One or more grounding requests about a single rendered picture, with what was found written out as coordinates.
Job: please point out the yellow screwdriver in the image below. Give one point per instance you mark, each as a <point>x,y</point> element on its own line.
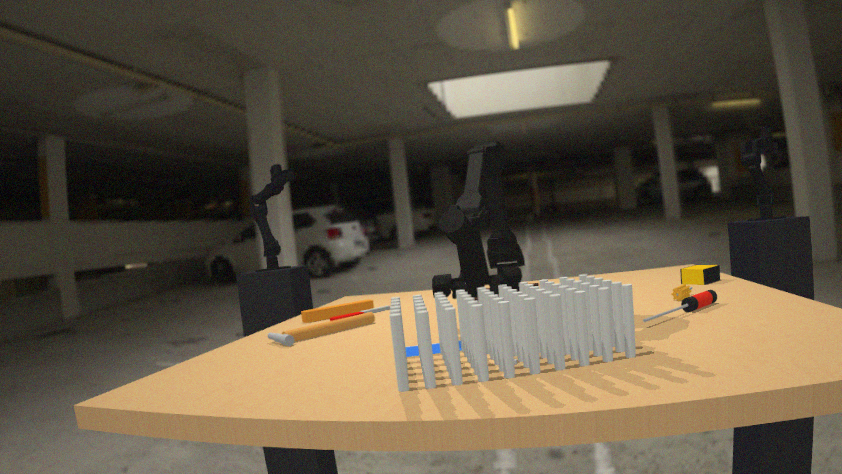
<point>681,292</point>

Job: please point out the orange rectangular bar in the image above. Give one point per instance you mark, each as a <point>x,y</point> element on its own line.
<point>315,314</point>

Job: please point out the blue flat strip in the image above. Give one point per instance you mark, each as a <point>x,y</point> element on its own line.
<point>413,350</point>

